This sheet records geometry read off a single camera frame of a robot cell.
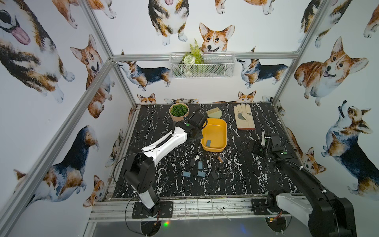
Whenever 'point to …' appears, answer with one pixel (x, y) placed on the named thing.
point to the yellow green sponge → (214, 113)
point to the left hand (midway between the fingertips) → (200, 135)
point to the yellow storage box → (214, 135)
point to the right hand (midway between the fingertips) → (252, 145)
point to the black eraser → (214, 175)
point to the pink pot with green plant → (178, 111)
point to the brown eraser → (220, 160)
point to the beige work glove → (244, 117)
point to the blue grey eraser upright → (200, 165)
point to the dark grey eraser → (192, 162)
